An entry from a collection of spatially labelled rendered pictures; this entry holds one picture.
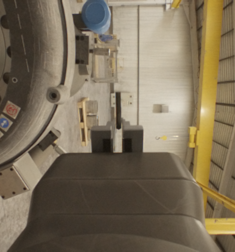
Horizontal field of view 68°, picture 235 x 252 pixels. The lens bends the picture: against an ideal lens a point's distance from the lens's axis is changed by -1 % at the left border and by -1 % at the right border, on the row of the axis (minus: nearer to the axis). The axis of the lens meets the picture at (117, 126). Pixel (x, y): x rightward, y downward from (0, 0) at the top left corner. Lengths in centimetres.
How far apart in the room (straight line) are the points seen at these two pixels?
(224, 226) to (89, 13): 409
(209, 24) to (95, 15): 1155
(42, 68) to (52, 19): 10
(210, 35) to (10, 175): 1223
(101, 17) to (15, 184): 94
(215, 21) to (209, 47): 140
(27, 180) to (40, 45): 38
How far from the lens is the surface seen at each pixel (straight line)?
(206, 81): 1203
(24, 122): 48
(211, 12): 1279
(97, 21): 116
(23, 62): 46
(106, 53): 54
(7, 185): 63
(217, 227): 427
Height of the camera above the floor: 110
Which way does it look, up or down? 2 degrees down
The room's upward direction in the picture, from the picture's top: 89 degrees clockwise
